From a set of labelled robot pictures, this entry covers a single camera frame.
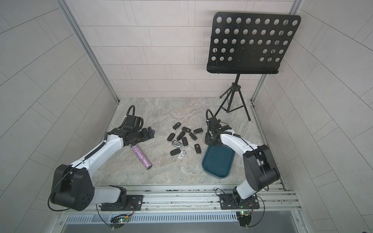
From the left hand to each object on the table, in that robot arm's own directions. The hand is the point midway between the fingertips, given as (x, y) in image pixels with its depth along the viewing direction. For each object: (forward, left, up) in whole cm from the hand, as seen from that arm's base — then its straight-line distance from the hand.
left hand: (151, 134), depth 87 cm
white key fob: (-9, -19, -8) cm, 22 cm away
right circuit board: (-40, -51, -10) cm, 65 cm away
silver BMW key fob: (-2, -15, -7) cm, 17 cm away
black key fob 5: (0, -20, -8) cm, 22 cm away
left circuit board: (-42, +8, -8) cm, 43 cm away
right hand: (-1, -35, -5) cm, 36 cm away
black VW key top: (+11, -14, -7) cm, 19 cm away
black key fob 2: (+7, -29, -7) cm, 31 cm away
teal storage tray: (-13, -40, -8) cm, 43 cm away
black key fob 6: (-6, -28, -7) cm, 30 cm away
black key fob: (+8, -21, -7) cm, 23 cm away
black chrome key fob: (+3, -25, -7) cm, 26 cm away
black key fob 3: (+2, -11, -7) cm, 13 cm away
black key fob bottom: (-7, -15, -8) cm, 18 cm away
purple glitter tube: (-12, +5, -6) cm, 14 cm away
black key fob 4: (+3, -17, -7) cm, 19 cm away
